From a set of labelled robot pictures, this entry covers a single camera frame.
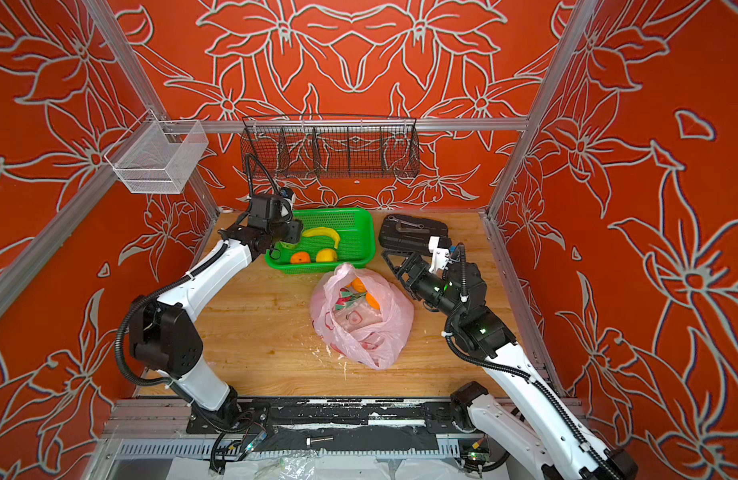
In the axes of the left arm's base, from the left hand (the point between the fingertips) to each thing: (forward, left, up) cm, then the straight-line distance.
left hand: (290, 218), depth 87 cm
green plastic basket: (+11, -8, -21) cm, 25 cm away
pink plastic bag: (-27, -23, -17) cm, 39 cm away
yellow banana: (+13, -3, -20) cm, 24 cm away
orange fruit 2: (-11, -21, -19) cm, 30 cm away
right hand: (-22, -28, +10) cm, 37 cm away
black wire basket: (+26, -10, +8) cm, 29 cm away
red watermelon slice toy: (-16, -18, -18) cm, 30 cm away
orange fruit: (-2, 0, -18) cm, 18 cm away
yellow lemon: (-1, -9, -16) cm, 18 cm away
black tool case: (+9, -37, -15) cm, 41 cm away
